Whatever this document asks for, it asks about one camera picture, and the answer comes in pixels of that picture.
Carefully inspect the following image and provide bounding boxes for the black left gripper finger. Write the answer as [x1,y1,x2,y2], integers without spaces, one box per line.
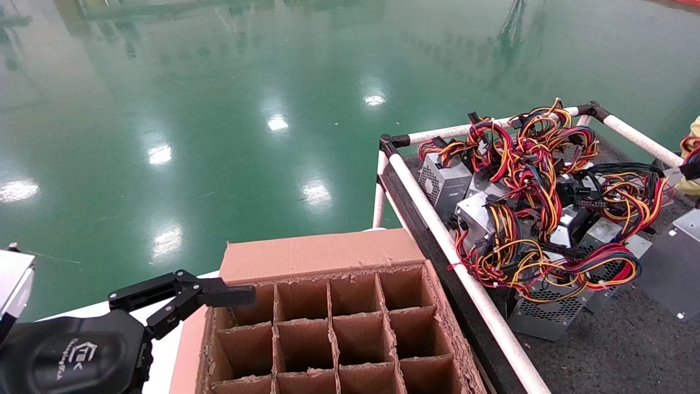
[108,270,256,314]
[145,288,256,341]

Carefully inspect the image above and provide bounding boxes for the power supply with looped wires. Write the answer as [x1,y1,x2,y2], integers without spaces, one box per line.
[511,98,608,192]

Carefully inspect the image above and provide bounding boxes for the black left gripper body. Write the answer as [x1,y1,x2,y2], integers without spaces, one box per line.
[0,309,153,394]

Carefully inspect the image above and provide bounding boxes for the cardboard box with dividers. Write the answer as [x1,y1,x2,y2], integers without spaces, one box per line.
[170,229,487,394]

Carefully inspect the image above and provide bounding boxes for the yellow fabric item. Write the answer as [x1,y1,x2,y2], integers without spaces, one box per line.
[678,116,700,196]

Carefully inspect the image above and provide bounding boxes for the small silver power supply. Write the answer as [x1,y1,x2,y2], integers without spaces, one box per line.
[550,205,592,250]

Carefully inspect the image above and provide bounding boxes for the grey power supply with wires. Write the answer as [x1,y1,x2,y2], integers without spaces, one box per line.
[636,136,700,322]

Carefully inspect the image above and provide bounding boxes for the power supply with mesh vent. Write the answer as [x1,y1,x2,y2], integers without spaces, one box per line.
[506,242,643,343]

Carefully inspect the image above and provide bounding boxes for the silver power supply red wires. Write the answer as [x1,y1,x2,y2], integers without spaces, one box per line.
[466,159,564,241]

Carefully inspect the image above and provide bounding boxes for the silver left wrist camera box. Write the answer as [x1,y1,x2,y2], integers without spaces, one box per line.
[0,244,36,334]

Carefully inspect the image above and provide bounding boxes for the silver power supply orange wires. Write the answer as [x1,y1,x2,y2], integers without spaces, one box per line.
[450,192,547,288]

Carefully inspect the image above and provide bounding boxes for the silver power supply with wires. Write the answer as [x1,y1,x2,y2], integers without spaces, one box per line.
[579,219,654,314]

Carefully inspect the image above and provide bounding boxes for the grey power supply perforated side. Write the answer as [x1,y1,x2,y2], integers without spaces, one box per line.
[417,121,515,222]

